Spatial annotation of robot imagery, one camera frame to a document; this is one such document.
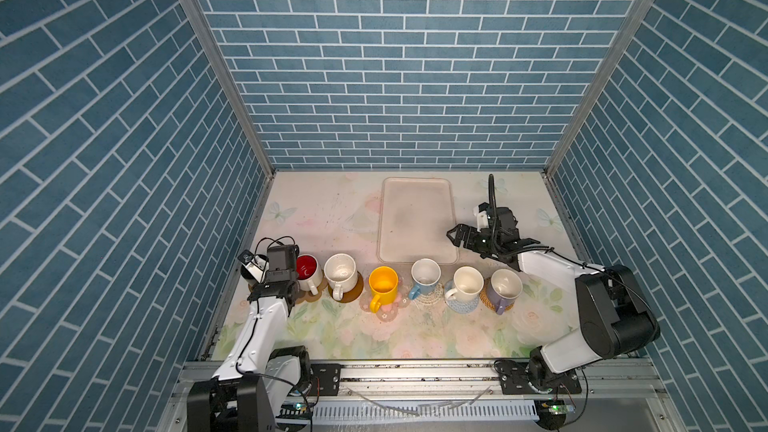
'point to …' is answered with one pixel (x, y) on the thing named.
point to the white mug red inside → (309, 274)
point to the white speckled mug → (340, 271)
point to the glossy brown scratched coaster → (350, 296)
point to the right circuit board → (552, 412)
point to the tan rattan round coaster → (485, 297)
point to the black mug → (245, 273)
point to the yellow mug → (383, 284)
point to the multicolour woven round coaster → (431, 299)
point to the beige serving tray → (414, 217)
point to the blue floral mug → (425, 274)
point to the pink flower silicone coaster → (387, 312)
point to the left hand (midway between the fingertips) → (275, 271)
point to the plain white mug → (468, 282)
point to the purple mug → (504, 287)
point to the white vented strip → (423, 412)
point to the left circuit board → (296, 410)
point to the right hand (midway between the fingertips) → (455, 233)
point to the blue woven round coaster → (463, 306)
